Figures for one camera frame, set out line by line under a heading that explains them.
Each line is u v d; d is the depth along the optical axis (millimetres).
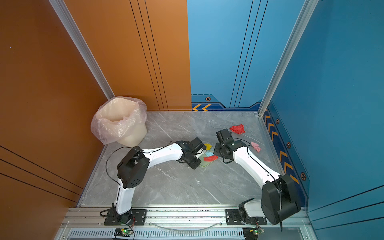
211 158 925
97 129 795
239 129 1081
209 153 948
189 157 757
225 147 607
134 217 728
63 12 710
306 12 713
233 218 725
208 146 960
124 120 804
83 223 730
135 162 567
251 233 702
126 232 704
